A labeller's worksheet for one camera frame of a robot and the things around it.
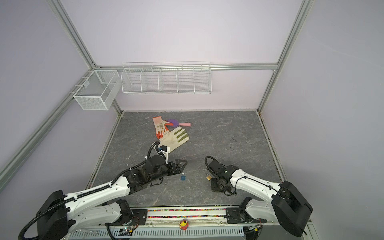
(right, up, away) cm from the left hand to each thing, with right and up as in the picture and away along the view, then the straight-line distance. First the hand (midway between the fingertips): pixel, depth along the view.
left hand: (181, 165), depth 77 cm
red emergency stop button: (+2, -24, -10) cm, 26 cm away
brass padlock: (+15, -9, +10) cm, 20 cm away
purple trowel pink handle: (-9, +23, +36) cm, 43 cm away
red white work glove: (-19, +19, +31) cm, 41 cm away
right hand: (+19, -15, +6) cm, 25 cm away
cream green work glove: (-8, +12, +27) cm, 31 cm away
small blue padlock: (0, -10, +10) cm, 14 cm away
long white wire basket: (-13, +53, +23) cm, 59 cm away
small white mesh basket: (-57, +44, +21) cm, 75 cm away
